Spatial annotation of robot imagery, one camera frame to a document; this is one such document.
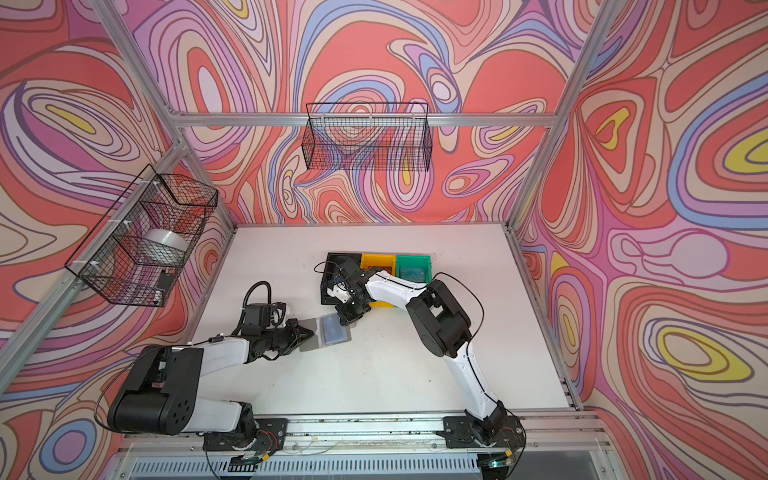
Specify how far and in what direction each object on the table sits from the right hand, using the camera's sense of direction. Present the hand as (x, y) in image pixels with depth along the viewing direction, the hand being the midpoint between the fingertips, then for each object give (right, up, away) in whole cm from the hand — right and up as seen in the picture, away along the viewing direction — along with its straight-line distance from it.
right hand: (347, 326), depth 93 cm
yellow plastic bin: (+10, +20, +11) cm, 25 cm away
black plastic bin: (-2, +21, -13) cm, 25 cm away
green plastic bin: (+23, +18, +11) cm, 31 cm away
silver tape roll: (-42, +27, -20) cm, 54 cm away
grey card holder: (-8, -3, -4) cm, 10 cm away
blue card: (-4, -1, -2) cm, 5 cm away
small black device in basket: (-43, +16, -20) cm, 50 cm away
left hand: (-9, -1, -3) cm, 10 cm away
